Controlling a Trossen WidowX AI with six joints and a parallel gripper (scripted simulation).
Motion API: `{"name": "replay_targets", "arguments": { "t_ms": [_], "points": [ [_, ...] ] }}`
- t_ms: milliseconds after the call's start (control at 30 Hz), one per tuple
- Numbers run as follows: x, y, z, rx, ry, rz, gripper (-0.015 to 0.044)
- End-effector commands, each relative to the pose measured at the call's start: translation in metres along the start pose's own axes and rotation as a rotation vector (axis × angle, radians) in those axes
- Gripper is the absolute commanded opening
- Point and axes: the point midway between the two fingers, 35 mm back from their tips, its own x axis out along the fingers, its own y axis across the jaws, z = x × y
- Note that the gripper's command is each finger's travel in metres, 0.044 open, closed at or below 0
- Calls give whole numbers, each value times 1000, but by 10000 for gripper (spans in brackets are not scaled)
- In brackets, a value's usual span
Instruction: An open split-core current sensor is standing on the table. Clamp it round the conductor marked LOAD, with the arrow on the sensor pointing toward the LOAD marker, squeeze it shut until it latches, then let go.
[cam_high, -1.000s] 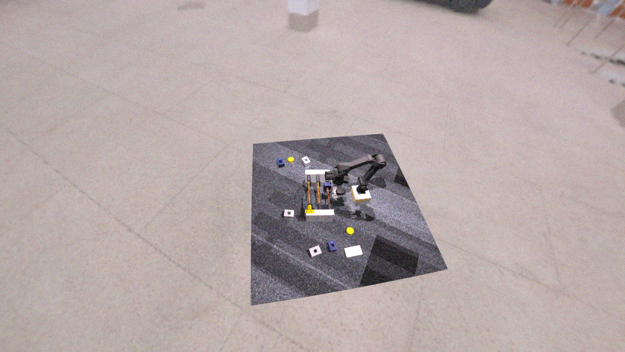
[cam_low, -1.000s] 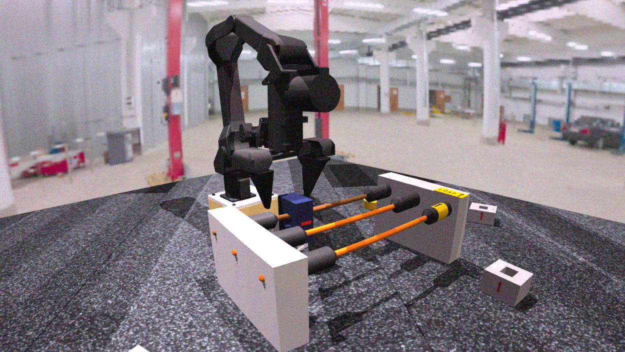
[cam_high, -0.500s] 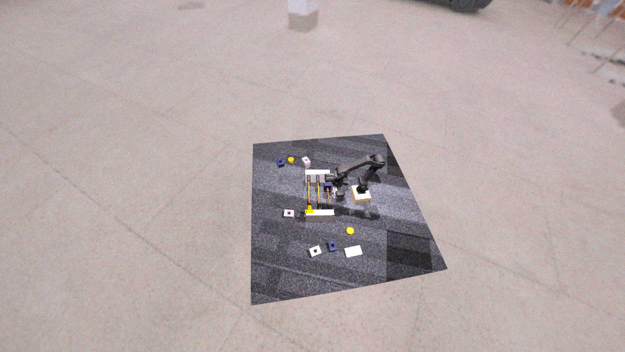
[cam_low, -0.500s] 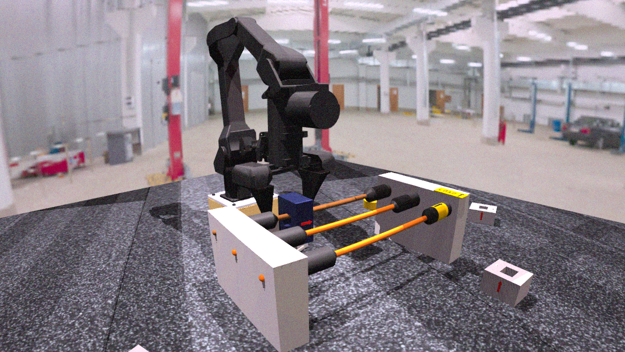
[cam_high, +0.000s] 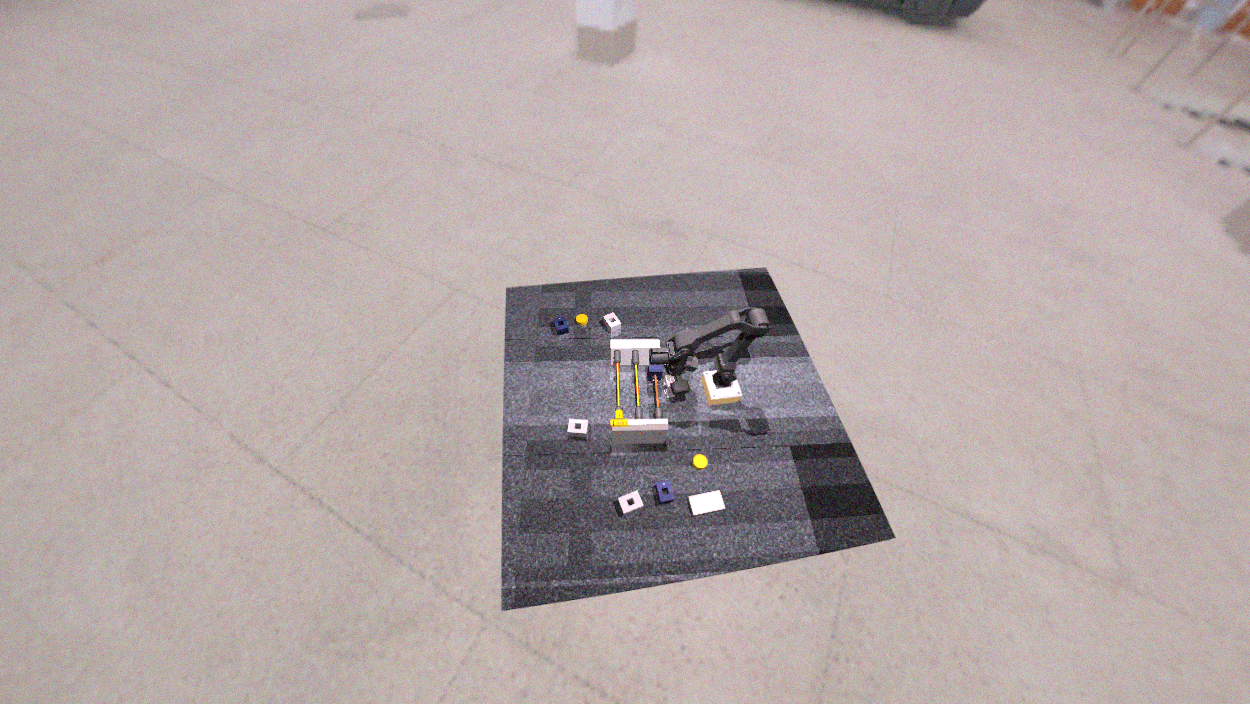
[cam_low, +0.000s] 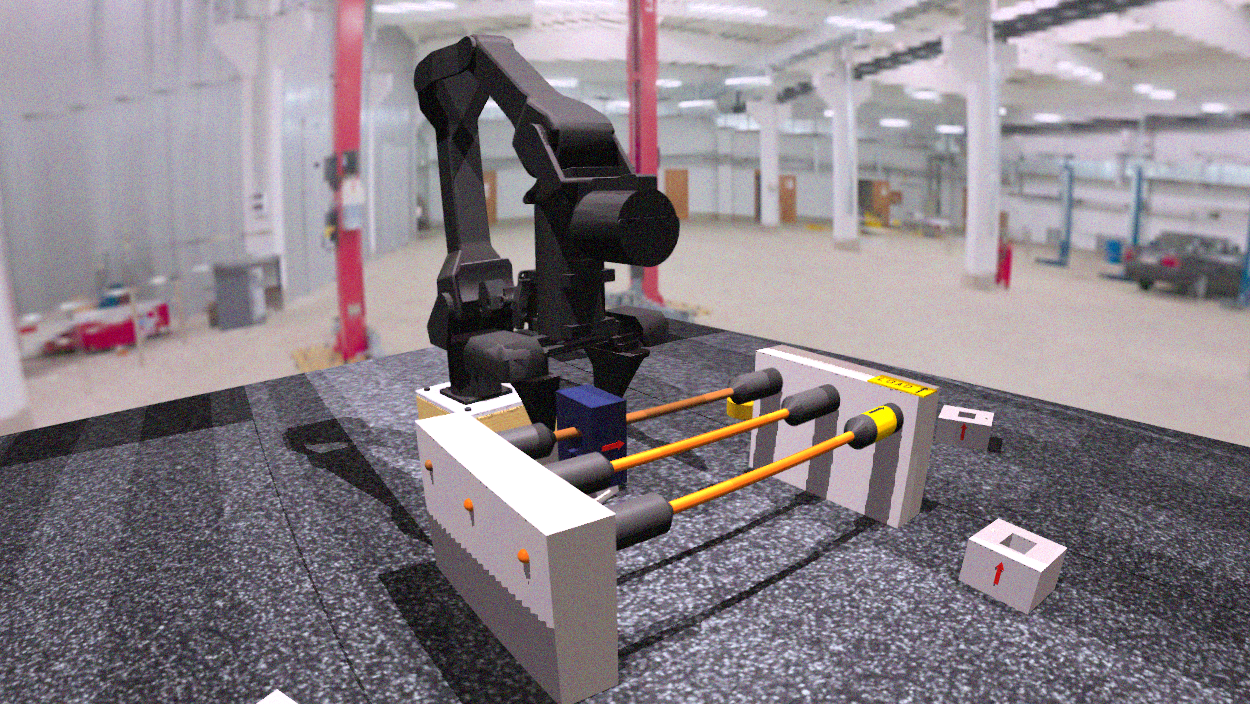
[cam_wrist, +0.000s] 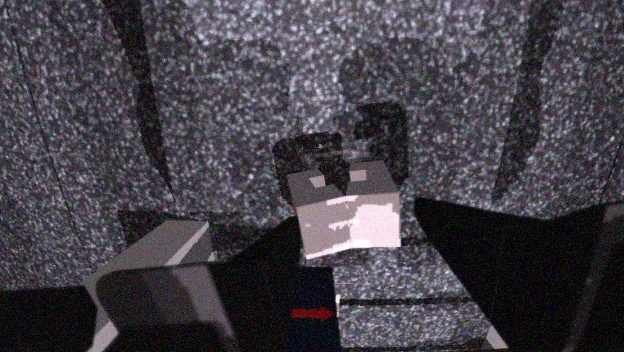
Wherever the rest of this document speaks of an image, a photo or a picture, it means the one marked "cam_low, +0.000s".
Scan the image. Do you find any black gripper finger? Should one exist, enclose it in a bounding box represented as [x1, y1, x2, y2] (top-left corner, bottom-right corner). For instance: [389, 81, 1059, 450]
[510, 371, 560, 431]
[584, 348, 650, 398]

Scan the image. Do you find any yellow short cylinder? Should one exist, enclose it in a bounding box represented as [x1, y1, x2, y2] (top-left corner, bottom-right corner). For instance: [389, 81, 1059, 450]
[728, 396, 754, 420]

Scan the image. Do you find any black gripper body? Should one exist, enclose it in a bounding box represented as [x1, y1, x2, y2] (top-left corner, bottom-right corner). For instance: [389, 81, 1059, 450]
[464, 258, 669, 383]

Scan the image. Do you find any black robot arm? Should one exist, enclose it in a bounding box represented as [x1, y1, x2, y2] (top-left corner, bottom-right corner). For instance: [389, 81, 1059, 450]
[413, 34, 680, 405]

